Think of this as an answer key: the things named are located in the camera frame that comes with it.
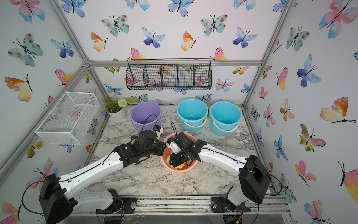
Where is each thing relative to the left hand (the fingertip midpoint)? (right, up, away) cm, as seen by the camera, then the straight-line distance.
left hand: (168, 145), depth 77 cm
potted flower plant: (-41, +21, +25) cm, 52 cm away
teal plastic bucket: (+16, +18, +34) cm, 42 cm away
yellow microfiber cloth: (+6, -9, -8) cm, 13 cm away
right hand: (+1, -9, -1) cm, 9 cm away
